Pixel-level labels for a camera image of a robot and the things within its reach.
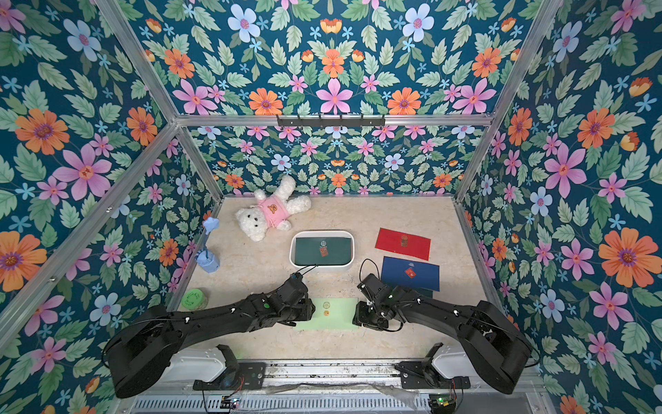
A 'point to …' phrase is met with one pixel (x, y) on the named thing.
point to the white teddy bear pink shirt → (271, 211)
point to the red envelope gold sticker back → (404, 243)
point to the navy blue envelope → (410, 273)
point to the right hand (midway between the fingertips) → (357, 323)
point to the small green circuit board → (442, 404)
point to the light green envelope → (332, 314)
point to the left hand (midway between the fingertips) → (315, 311)
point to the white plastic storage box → (321, 233)
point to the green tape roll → (194, 299)
